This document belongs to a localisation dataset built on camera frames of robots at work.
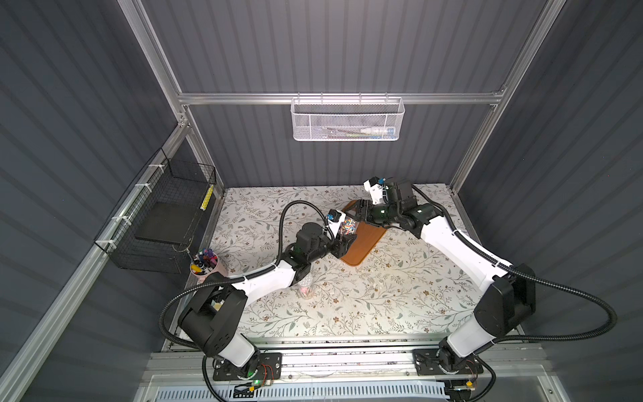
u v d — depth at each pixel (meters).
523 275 0.43
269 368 0.72
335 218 0.71
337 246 0.73
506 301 0.42
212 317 0.44
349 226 0.78
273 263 0.58
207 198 0.83
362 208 0.71
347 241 0.75
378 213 0.70
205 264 0.81
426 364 0.73
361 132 0.91
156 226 0.69
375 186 0.73
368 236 1.04
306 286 0.82
